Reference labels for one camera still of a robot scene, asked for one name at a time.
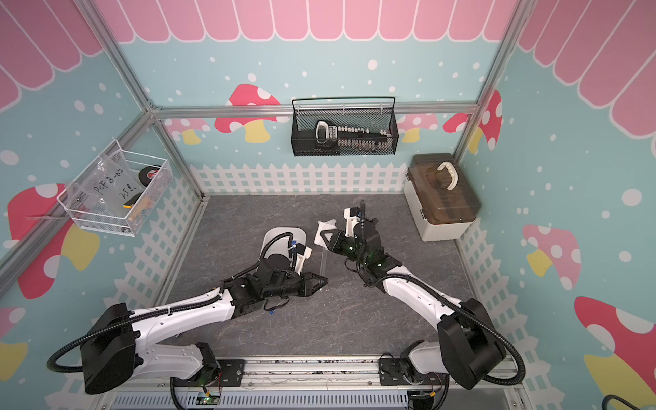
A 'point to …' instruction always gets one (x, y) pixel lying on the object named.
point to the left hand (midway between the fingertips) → (326, 286)
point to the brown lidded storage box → (442, 202)
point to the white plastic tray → (280, 246)
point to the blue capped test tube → (323, 261)
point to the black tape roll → (147, 174)
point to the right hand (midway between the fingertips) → (320, 233)
